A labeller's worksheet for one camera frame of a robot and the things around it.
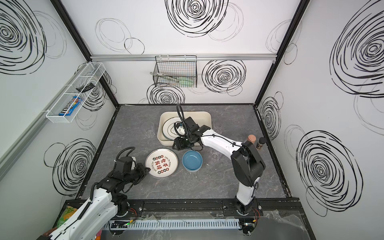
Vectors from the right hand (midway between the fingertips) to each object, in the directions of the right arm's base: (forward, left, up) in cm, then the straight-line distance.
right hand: (173, 147), depth 83 cm
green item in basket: (+32, -7, +21) cm, 39 cm away
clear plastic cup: (0, -25, -12) cm, 27 cm away
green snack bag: (-31, +48, -8) cm, 58 cm away
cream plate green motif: (+19, +7, -9) cm, 22 cm away
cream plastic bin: (+29, -18, -8) cm, 35 cm away
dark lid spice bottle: (+8, -53, -4) cm, 54 cm away
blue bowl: (-5, -10, -7) cm, 13 cm away
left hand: (-9, +12, -8) cm, 17 cm away
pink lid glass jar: (+8, -46, -2) cm, 47 cm away
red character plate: (-4, +7, -11) cm, 14 cm away
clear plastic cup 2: (+20, +21, -8) cm, 30 cm away
